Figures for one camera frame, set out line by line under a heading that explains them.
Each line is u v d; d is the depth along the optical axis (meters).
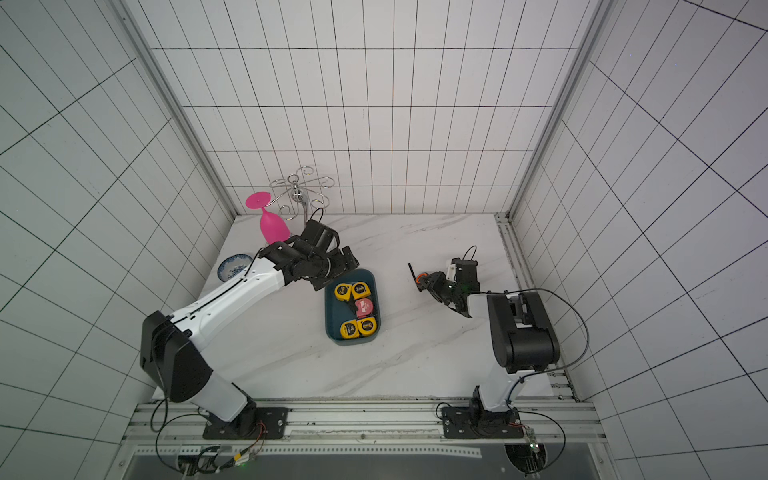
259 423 0.71
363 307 0.92
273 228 0.93
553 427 0.70
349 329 0.86
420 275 0.99
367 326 0.87
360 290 0.95
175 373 0.42
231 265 1.02
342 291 0.95
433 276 0.90
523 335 0.48
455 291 0.82
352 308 0.92
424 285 0.91
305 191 0.88
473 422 0.67
